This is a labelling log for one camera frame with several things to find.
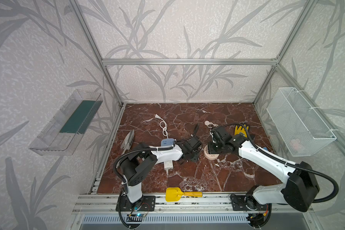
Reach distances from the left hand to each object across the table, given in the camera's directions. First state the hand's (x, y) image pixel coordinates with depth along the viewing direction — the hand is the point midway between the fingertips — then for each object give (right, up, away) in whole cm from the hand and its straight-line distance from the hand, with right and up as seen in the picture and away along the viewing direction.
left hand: (195, 156), depth 90 cm
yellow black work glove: (+33, +15, +11) cm, 38 cm away
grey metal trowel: (-46, +8, +7) cm, 47 cm away
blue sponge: (+45, +5, +2) cm, 46 cm away
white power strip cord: (-23, +19, +16) cm, 34 cm away
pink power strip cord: (+12, +19, +16) cm, 28 cm away
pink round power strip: (+9, 0, -1) cm, 9 cm away
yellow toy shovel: (-13, -16, -13) cm, 25 cm away
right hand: (+7, +7, -6) cm, 11 cm away
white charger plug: (-17, -4, -5) cm, 18 cm away
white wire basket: (+45, +20, -27) cm, 56 cm away
